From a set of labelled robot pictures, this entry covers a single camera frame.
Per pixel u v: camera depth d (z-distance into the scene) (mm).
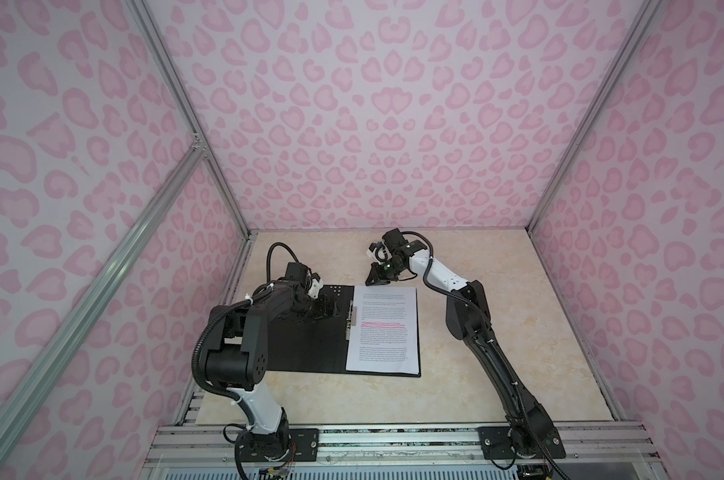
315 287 899
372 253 998
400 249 855
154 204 734
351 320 950
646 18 693
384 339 911
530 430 628
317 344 911
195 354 428
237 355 481
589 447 734
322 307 844
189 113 851
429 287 673
